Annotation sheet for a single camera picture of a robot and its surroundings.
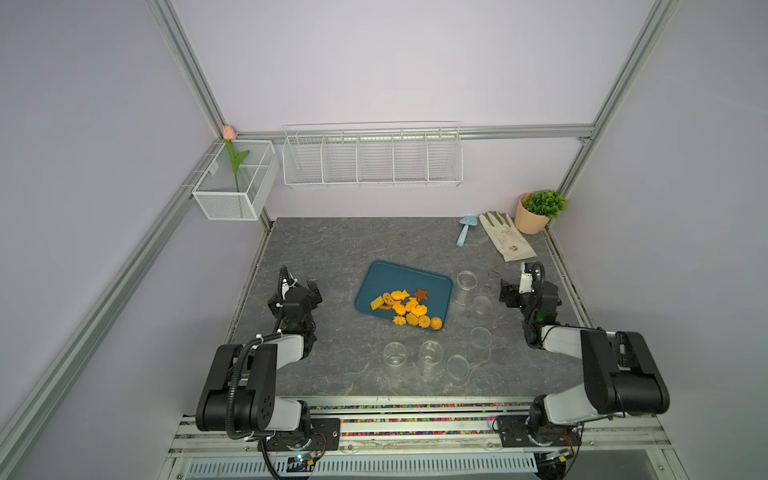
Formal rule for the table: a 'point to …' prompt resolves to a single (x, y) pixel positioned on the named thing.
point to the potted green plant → (533, 210)
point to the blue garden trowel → (467, 221)
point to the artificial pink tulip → (235, 159)
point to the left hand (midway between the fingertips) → (295, 288)
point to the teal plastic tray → (388, 277)
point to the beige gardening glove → (503, 237)
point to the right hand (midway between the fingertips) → (516, 278)
